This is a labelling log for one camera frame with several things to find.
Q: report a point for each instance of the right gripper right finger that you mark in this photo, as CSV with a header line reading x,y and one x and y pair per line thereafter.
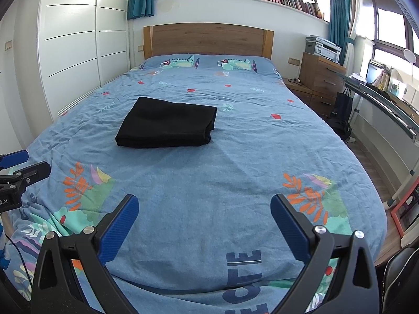
x,y
354,286

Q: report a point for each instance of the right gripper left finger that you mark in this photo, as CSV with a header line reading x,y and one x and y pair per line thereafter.
x,y
71,274

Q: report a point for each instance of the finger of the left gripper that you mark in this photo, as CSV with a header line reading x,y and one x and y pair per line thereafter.
x,y
12,159
28,175

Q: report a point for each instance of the black pants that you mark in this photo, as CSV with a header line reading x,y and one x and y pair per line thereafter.
x,y
154,123

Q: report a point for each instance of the blue white gloved left hand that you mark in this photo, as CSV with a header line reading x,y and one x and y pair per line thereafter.
x,y
4,253

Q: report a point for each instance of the white wardrobe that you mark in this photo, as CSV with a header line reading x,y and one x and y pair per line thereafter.
x,y
82,45

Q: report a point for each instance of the blue patterned bed sheet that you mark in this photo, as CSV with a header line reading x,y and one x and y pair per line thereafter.
x,y
204,240

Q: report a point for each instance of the glass top desk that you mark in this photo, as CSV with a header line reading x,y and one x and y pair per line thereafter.
x,y
398,115

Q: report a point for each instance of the black bag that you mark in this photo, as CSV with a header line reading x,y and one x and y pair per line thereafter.
x,y
338,119

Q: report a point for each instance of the wooden nightstand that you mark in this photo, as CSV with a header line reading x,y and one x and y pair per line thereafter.
x,y
300,90

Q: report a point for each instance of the wooden headboard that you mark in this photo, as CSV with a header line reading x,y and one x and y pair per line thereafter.
x,y
207,39

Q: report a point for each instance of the wooden dresser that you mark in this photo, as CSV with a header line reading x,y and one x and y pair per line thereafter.
x,y
324,79

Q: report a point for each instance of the white round lamp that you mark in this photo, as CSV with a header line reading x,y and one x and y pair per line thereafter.
x,y
410,56

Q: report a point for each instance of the white printer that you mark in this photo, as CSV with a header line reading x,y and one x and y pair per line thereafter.
x,y
322,47

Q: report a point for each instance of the teal right curtain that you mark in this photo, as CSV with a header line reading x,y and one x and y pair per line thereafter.
x,y
340,26

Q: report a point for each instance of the red frame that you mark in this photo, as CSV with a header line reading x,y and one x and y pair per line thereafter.
x,y
405,213

